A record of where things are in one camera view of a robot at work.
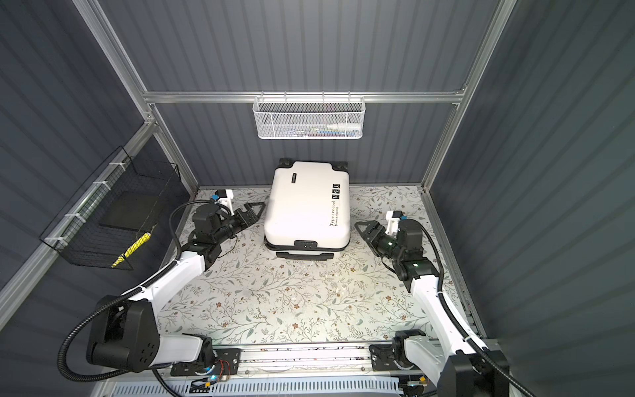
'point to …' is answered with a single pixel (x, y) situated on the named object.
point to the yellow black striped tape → (136, 246)
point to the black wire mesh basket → (101, 225)
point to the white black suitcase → (307, 209)
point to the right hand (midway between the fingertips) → (361, 232)
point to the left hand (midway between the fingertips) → (258, 207)
